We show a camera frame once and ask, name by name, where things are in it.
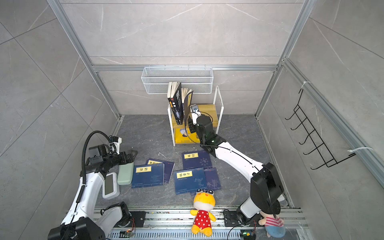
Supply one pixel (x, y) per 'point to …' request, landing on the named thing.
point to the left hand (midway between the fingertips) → (128, 150)
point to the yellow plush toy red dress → (204, 202)
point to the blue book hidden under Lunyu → (168, 167)
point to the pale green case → (125, 174)
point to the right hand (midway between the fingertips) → (194, 114)
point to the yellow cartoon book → (181, 136)
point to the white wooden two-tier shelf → (213, 110)
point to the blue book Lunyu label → (148, 175)
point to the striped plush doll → (274, 225)
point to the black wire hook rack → (327, 158)
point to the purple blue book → (212, 180)
